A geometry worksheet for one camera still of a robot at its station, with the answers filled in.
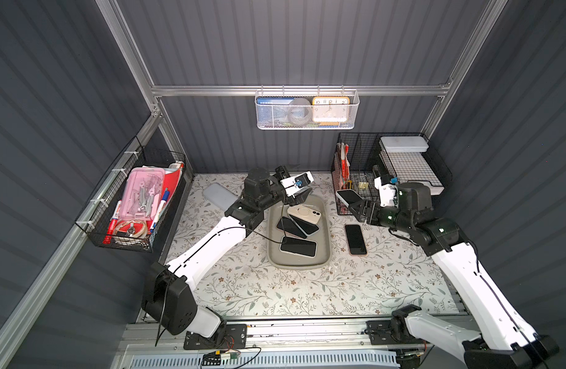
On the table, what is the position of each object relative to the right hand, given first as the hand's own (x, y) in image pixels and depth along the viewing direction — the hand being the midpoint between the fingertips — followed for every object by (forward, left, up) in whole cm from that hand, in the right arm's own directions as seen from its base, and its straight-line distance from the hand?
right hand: (364, 206), depth 70 cm
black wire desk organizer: (+47, -11, -19) cm, 52 cm away
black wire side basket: (-5, +75, +5) cm, 76 cm away
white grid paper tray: (+36, -27, -11) cm, 47 cm away
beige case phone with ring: (+18, +16, -29) cm, 38 cm away
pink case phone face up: (+11, +24, -29) cm, 39 cm away
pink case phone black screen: (+2, -5, -31) cm, 31 cm away
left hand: (+8, +18, +6) cm, 21 cm away
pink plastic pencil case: (+3, +70, +2) cm, 70 cm away
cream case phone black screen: (+2, +20, -31) cm, 36 cm away
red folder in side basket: (+12, +65, 0) cm, 66 cm away
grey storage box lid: (+25, +56, -25) cm, 67 cm away
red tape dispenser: (-8, +69, 0) cm, 70 cm away
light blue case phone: (+4, +4, 0) cm, 6 cm away
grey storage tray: (-6, +24, -29) cm, 38 cm away
